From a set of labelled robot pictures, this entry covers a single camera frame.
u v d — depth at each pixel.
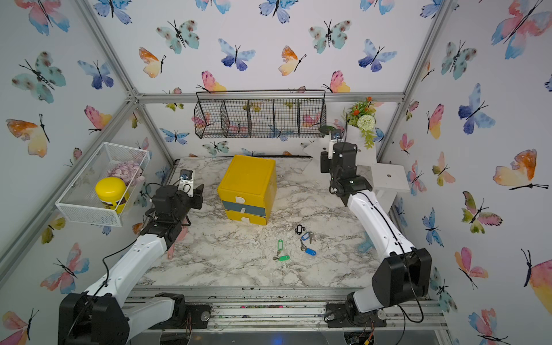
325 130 1.02
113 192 0.63
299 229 0.95
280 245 0.91
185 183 0.68
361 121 0.84
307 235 0.93
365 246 0.89
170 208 0.60
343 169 0.58
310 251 0.89
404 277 0.41
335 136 0.66
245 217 0.92
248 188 0.83
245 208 0.88
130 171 0.70
